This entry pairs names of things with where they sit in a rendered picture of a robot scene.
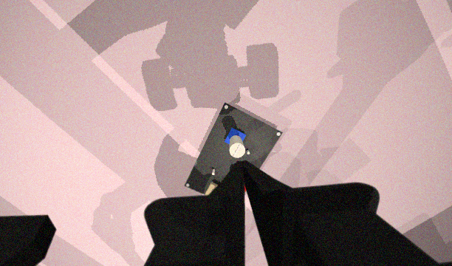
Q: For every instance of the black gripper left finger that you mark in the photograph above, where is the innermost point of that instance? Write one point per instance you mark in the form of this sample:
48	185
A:
222	212

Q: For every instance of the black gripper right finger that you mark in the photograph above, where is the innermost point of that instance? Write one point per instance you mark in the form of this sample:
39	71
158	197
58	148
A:
275	205

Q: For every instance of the black rectangular board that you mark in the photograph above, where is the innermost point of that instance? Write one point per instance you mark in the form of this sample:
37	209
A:
235	136

